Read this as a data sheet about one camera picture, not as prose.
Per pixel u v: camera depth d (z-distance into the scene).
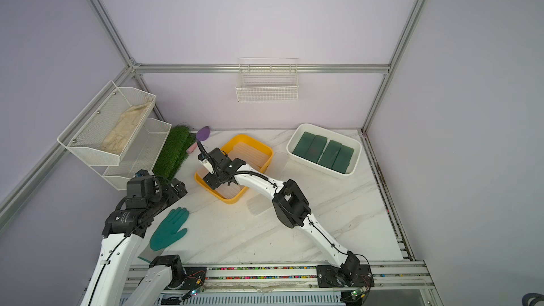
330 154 1.08
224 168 0.73
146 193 0.55
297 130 1.11
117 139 0.76
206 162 0.83
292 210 0.60
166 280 0.61
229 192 0.90
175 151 1.04
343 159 1.05
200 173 0.84
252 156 1.07
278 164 1.05
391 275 0.76
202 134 1.18
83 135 0.68
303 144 1.11
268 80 0.94
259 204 0.93
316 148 1.11
